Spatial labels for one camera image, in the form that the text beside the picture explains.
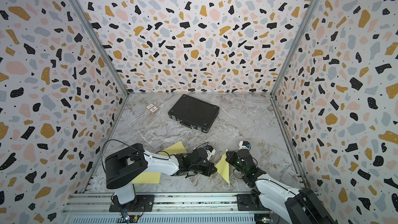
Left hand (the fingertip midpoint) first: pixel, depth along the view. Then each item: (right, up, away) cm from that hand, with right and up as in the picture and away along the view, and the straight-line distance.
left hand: (220, 172), depth 81 cm
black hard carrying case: (-16, +30, +25) cm, 42 cm away
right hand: (+4, +8, +6) cm, 11 cm away
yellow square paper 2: (-25, +9, +12) cm, 29 cm away
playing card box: (-46, +33, +29) cm, 64 cm away
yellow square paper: (+2, +1, +4) cm, 4 cm away
